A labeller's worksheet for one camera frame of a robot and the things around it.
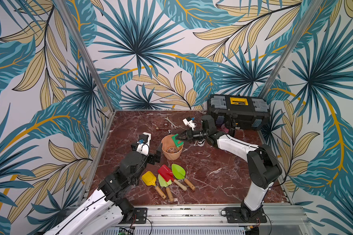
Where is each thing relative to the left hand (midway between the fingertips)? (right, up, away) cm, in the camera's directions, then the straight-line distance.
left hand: (153, 144), depth 69 cm
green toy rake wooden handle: (+11, 0, +11) cm, 15 cm away
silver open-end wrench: (+7, +10, +43) cm, 45 cm away
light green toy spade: (+4, -24, +15) cm, 29 cm away
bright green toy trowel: (+13, -20, +19) cm, 31 cm away
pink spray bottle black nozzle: (+40, +8, +18) cm, 45 cm away
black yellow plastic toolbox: (+61, +17, +26) cm, 68 cm away
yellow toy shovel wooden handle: (-5, -22, +15) cm, 27 cm away
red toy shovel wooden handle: (+5, -20, +18) cm, 28 cm away
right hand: (+6, -3, +7) cm, 10 cm away
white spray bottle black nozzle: (+24, -1, +9) cm, 26 cm away
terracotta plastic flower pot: (+7, -8, +26) cm, 28 cm away
